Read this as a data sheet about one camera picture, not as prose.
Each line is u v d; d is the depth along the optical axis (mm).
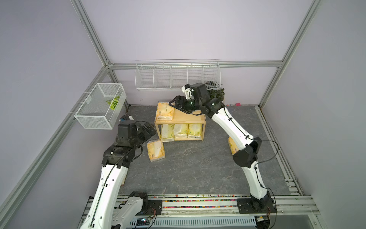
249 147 521
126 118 598
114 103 812
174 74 999
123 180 823
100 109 825
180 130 981
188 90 725
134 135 507
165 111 826
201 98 609
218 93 1008
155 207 747
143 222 710
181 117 819
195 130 964
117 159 438
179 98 681
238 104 1242
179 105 684
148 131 622
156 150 930
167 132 969
